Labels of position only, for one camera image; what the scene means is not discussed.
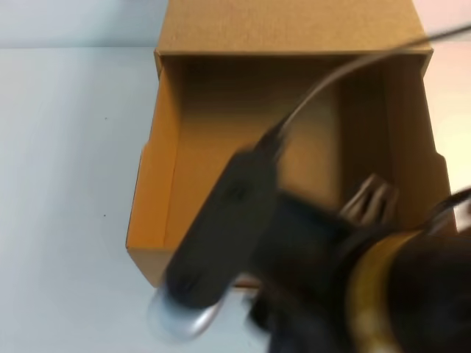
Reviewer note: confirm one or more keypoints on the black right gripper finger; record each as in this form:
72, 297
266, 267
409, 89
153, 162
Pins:
382, 205
365, 206

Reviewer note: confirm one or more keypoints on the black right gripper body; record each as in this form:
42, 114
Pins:
301, 301

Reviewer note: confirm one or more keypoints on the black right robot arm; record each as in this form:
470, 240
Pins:
353, 281

